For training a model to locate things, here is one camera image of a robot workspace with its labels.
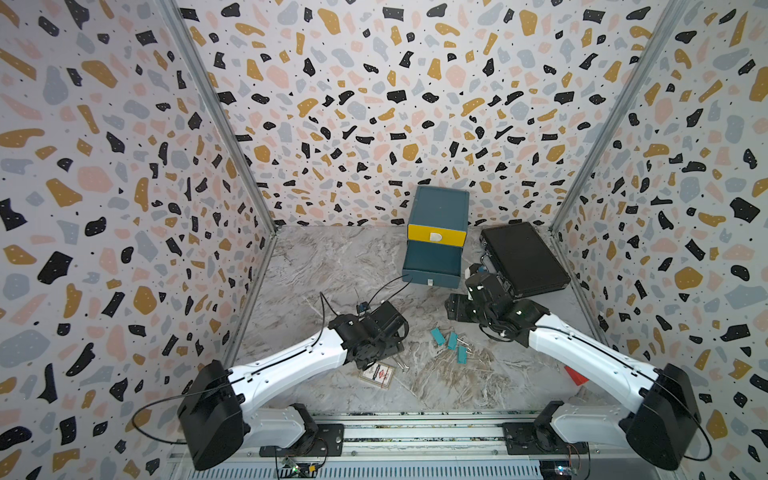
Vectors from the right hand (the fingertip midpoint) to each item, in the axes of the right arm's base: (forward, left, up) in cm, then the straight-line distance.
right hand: (453, 303), depth 82 cm
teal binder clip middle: (-4, -1, -15) cm, 16 cm away
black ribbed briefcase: (+27, -28, -11) cm, 40 cm away
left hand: (-11, +16, -5) cm, 20 cm away
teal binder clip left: (-2, +3, -16) cm, 16 cm away
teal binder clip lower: (-8, -4, -16) cm, 18 cm away
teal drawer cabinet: (+33, +3, +6) cm, 34 cm away
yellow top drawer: (+23, +4, +3) cm, 23 cm away
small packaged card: (-15, +20, -14) cm, 29 cm away
